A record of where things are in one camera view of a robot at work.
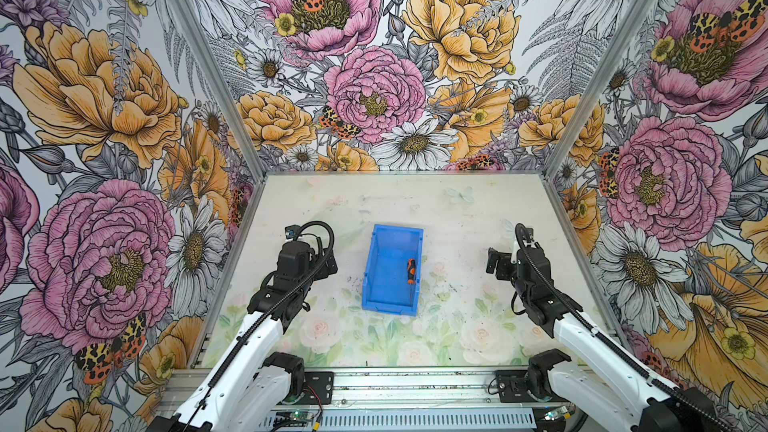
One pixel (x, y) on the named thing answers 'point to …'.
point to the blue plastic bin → (386, 286)
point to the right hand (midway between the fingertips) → (506, 259)
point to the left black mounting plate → (322, 384)
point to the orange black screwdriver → (411, 271)
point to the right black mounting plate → (512, 386)
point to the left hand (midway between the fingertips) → (316, 263)
